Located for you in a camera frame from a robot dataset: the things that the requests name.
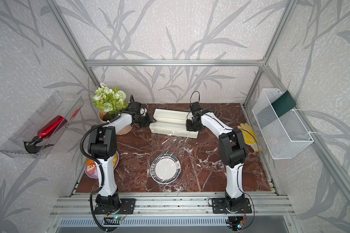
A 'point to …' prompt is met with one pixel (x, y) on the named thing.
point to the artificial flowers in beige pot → (110, 104)
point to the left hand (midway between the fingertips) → (155, 120)
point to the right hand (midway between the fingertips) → (188, 128)
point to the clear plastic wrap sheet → (176, 146)
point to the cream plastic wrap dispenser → (171, 123)
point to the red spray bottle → (35, 144)
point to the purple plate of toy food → (91, 169)
